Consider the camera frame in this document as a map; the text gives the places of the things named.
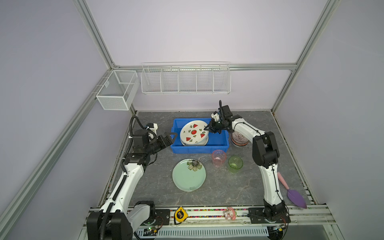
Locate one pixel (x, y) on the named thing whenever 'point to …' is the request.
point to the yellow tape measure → (180, 215)
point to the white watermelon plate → (192, 133)
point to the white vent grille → (208, 232)
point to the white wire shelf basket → (186, 77)
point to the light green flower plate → (189, 175)
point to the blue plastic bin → (217, 142)
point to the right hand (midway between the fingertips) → (204, 129)
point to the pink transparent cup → (219, 157)
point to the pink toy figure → (230, 213)
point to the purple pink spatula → (292, 195)
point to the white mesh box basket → (118, 92)
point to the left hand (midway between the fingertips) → (172, 138)
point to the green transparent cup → (235, 162)
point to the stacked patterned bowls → (238, 139)
